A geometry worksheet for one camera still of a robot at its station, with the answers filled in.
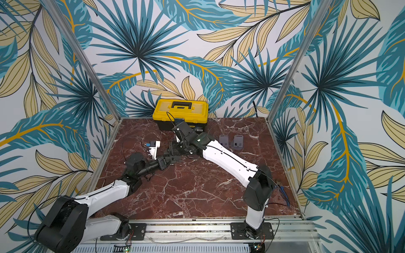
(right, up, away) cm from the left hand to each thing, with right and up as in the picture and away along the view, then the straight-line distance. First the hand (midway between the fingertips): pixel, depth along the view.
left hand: (175, 157), depth 79 cm
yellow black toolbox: (-9, +26, +22) cm, 35 cm away
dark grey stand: (0, 0, -6) cm, 6 cm away
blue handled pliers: (+58, -21, +5) cm, 62 cm away
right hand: (-1, +5, -2) cm, 5 cm away
